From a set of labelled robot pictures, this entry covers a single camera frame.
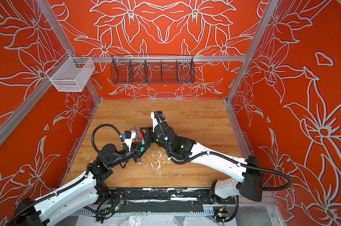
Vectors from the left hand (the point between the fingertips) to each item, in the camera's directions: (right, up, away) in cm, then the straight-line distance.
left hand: (149, 144), depth 69 cm
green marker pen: (-3, -2, -1) cm, 4 cm away
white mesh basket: (-56, +42, +23) cm, 74 cm away
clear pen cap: (+15, -20, +11) cm, 28 cm away
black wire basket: (-5, +48, +32) cm, 58 cm away
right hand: (-5, +8, -3) cm, 10 cm away
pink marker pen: (-3, +5, -6) cm, 8 cm away
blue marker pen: (-5, +6, -5) cm, 9 cm away
